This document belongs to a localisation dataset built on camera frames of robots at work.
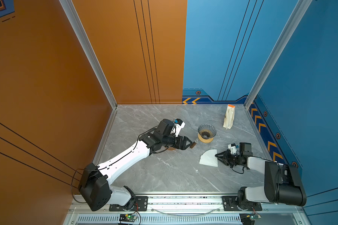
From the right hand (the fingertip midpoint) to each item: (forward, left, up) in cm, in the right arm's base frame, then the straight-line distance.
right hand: (216, 156), depth 89 cm
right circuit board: (-32, -11, -3) cm, 34 cm away
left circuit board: (-32, +51, -2) cm, 60 cm away
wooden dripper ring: (+5, +8, +11) cm, 14 cm away
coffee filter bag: (+27, -14, +5) cm, 30 cm away
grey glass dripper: (+11, +6, +13) cm, 18 cm away
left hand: (-1, +19, +19) cm, 27 cm away
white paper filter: (-1, +5, 0) cm, 5 cm away
